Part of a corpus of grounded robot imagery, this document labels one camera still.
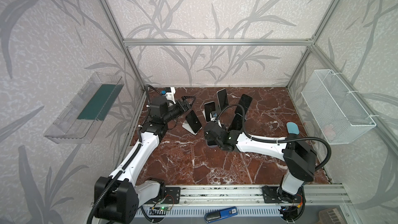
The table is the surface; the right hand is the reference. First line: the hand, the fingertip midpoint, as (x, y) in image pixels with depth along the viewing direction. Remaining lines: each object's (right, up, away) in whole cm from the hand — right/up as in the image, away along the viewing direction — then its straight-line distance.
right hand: (209, 127), depth 86 cm
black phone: (+19, -1, +19) cm, 27 cm away
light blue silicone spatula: (+54, -3, +12) cm, 55 cm away
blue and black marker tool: (+2, -33, -22) cm, 40 cm away
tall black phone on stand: (+23, +14, +12) cm, 30 cm away
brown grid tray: (+54, -37, -18) cm, 68 cm away
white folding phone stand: (-15, -1, +11) cm, 19 cm away
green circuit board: (-20, -35, -16) cm, 43 cm away
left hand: (-8, +15, -11) cm, 20 cm away
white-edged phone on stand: (0, +11, +8) cm, 13 cm away
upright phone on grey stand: (+10, +16, +26) cm, 32 cm away
